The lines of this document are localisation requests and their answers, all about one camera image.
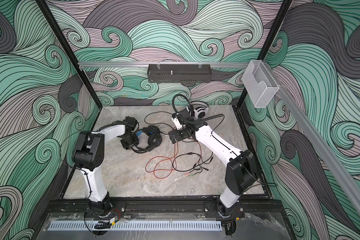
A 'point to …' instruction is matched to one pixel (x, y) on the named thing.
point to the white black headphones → (200, 108)
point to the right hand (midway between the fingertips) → (178, 134)
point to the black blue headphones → (154, 140)
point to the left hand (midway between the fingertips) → (135, 144)
